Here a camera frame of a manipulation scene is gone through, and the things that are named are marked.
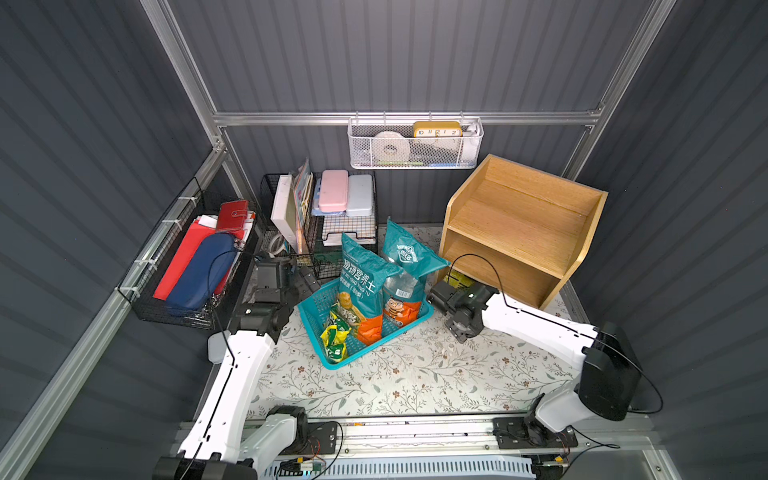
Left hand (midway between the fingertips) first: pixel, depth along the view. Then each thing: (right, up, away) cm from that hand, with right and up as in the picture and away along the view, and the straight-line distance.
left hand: (297, 281), depth 76 cm
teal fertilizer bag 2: (+28, -5, +6) cm, 29 cm away
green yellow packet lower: (+47, -2, +23) cm, 52 cm away
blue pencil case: (-19, +2, -7) cm, 21 cm away
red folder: (-26, +12, 0) cm, 28 cm away
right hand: (+49, -13, +5) cm, 51 cm away
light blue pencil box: (+14, +26, +22) cm, 37 cm away
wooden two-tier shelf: (+57, +13, 0) cm, 59 cm away
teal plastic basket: (+2, -9, +11) cm, 15 cm away
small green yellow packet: (+9, -17, +5) cm, 19 cm away
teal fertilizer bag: (+17, +1, +3) cm, 17 cm away
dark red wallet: (-18, +17, +3) cm, 25 cm away
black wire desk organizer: (-2, +19, +16) cm, 25 cm away
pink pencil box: (+6, +28, +21) cm, 35 cm away
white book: (-8, +20, +14) cm, 26 cm away
